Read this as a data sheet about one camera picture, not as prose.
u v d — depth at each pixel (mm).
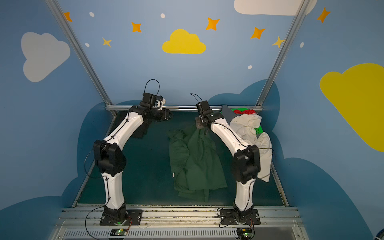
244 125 1076
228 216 746
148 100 718
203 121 648
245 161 512
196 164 912
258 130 1019
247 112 1127
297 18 732
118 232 713
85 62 883
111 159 530
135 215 754
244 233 716
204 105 702
